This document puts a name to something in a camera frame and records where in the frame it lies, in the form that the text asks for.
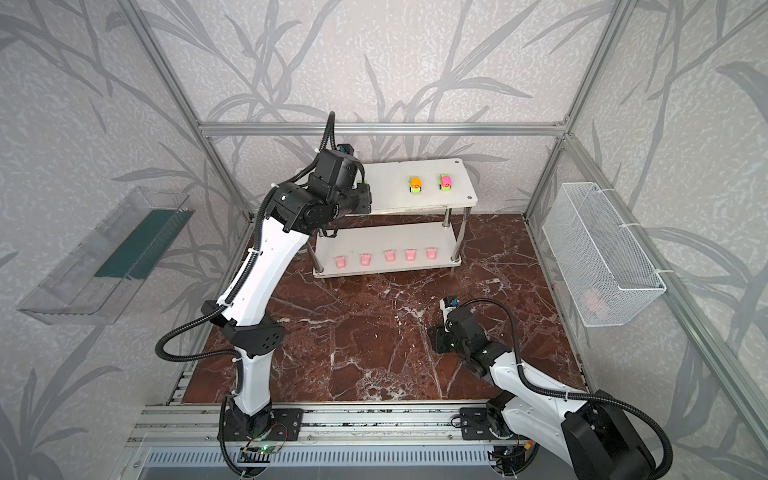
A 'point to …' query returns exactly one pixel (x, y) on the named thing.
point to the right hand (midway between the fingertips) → (434, 321)
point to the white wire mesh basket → (608, 279)
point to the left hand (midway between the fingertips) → (371, 185)
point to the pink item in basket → (592, 300)
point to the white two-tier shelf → (402, 187)
